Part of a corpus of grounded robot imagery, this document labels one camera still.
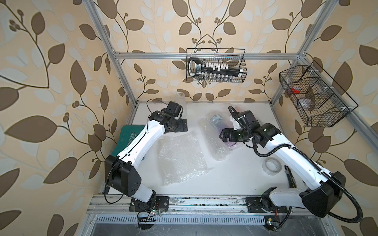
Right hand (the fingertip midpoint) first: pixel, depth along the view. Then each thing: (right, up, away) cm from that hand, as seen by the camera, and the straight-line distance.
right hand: (226, 135), depth 78 cm
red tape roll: (+39, +25, +3) cm, 47 cm away
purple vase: (-6, +2, +20) cm, 21 cm away
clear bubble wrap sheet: (-26, -15, +14) cm, 33 cm away
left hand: (-27, +6, +4) cm, 28 cm away
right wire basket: (+46, +19, -4) cm, 50 cm away
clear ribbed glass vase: (-27, +22, +21) cm, 41 cm away
